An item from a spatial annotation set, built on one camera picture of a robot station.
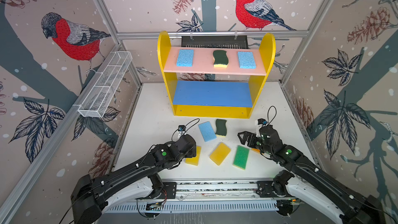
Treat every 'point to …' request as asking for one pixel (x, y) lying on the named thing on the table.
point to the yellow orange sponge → (219, 153)
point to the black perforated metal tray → (238, 42)
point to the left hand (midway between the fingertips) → (193, 144)
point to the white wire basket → (105, 84)
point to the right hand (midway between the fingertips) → (243, 135)
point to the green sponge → (241, 157)
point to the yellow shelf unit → (231, 99)
